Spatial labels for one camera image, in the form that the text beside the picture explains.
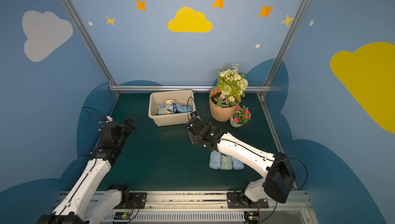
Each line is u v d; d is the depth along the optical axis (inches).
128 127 28.9
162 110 41.1
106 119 27.4
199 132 23.0
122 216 28.3
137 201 29.0
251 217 28.7
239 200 25.6
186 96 42.0
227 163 33.1
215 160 33.4
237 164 32.6
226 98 36.8
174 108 37.8
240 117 35.9
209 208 29.1
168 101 40.7
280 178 15.9
